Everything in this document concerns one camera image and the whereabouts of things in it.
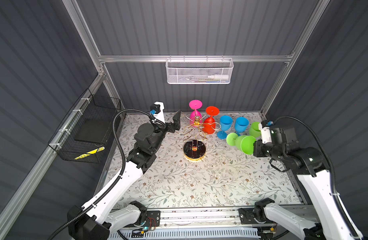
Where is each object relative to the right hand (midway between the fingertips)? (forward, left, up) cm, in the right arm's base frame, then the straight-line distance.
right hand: (256, 145), depth 66 cm
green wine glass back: (+3, +4, -3) cm, 5 cm away
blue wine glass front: (+25, -2, -15) cm, 29 cm away
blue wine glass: (+28, +7, -16) cm, 32 cm away
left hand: (+11, +38, +12) cm, 42 cm away
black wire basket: (+6, +82, +1) cm, 82 cm away
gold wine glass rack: (+14, +27, -26) cm, 41 cm away
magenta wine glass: (+15, +27, +3) cm, 31 cm away
